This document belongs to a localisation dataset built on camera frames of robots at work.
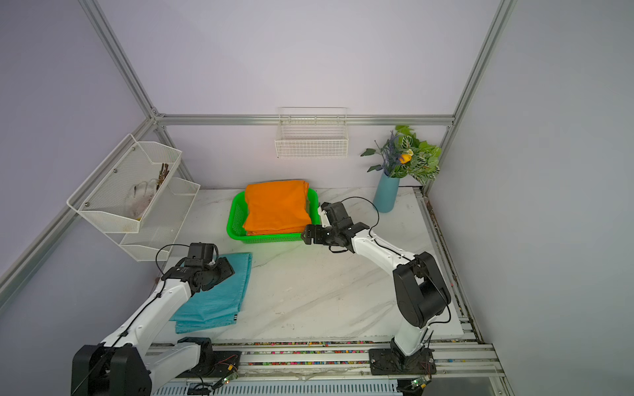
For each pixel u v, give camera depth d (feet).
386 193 3.44
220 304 2.67
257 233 3.13
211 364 2.31
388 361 2.41
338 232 2.26
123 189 2.56
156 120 3.01
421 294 1.52
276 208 3.29
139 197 2.57
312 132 3.11
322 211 2.73
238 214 3.34
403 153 2.77
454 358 2.50
